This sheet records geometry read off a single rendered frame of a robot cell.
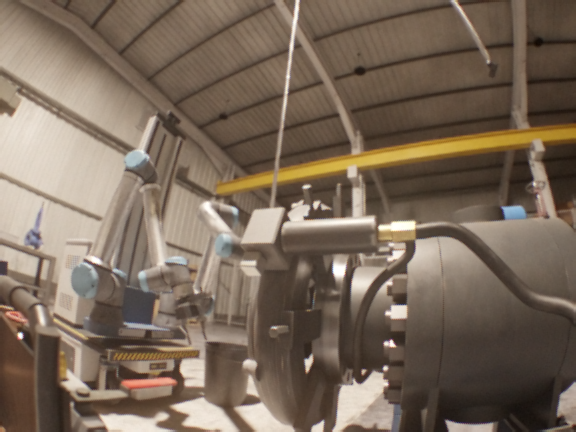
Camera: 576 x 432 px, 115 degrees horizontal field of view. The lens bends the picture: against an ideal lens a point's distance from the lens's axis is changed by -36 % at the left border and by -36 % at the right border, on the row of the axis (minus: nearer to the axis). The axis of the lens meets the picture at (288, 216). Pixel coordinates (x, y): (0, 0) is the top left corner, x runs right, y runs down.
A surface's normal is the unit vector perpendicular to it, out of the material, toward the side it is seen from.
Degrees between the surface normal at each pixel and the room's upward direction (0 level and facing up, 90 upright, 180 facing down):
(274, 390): 120
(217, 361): 93
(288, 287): 82
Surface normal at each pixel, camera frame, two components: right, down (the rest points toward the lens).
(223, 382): 0.09, -0.28
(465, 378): -0.39, 0.18
